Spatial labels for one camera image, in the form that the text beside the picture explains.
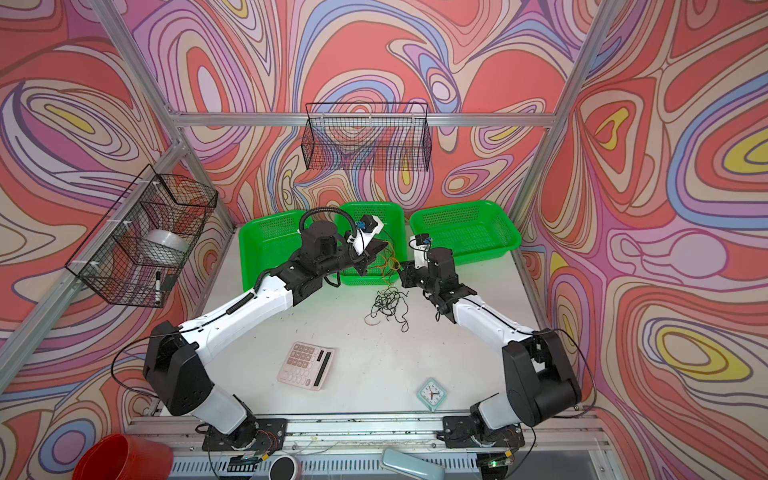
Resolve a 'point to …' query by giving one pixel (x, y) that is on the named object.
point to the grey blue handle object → (410, 466)
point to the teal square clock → (432, 394)
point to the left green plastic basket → (265, 243)
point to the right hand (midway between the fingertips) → (399, 271)
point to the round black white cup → (284, 467)
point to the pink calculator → (306, 365)
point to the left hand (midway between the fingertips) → (389, 243)
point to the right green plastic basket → (473, 230)
